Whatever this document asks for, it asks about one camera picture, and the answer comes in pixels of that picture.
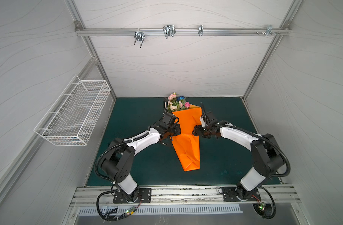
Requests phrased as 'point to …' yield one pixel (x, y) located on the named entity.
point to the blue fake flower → (180, 98)
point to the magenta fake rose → (187, 105)
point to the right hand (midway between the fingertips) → (198, 129)
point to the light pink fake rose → (171, 96)
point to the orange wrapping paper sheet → (187, 144)
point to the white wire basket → (75, 119)
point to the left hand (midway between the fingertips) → (182, 128)
